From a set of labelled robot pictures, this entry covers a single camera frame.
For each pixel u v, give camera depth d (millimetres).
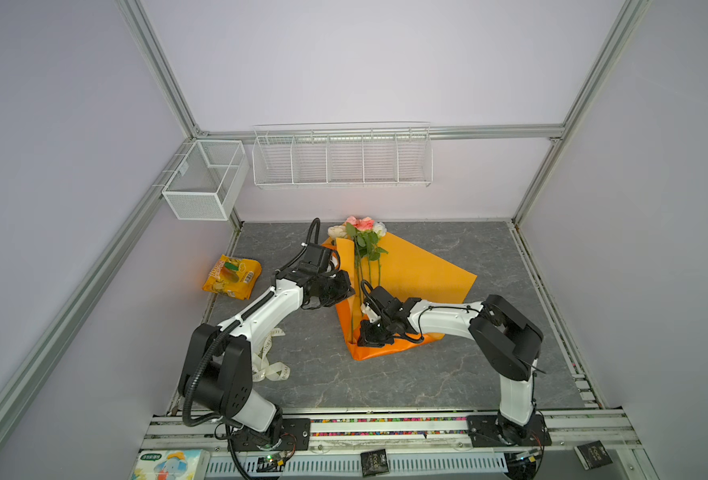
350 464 707
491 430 738
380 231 1131
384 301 738
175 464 656
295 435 738
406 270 1050
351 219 1117
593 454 694
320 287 737
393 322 698
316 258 686
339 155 981
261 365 842
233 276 995
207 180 1006
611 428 756
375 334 792
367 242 1082
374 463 684
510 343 494
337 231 1117
